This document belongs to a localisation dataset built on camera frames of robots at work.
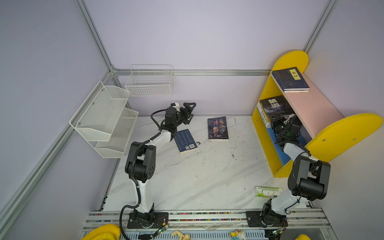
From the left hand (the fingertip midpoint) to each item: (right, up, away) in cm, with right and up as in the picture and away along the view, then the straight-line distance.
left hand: (195, 107), depth 88 cm
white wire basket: (-28, +19, +7) cm, 34 cm away
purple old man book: (+16, -13, +22) cm, 31 cm away
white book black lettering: (+46, -4, +9) cm, 47 cm away
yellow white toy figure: (+20, -62, -21) cm, 68 cm away
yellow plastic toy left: (-40, -60, -22) cm, 75 cm away
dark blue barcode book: (-8, -22, +16) cm, 28 cm away
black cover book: (+51, +1, +4) cm, 52 cm away
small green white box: (+39, -47, -10) cm, 62 cm away
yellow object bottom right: (+49, -62, -22) cm, 82 cm away
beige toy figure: (-6, -63, -21) cm, 67 cm away
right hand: (+45, -4, -1) cm, 45 cm away
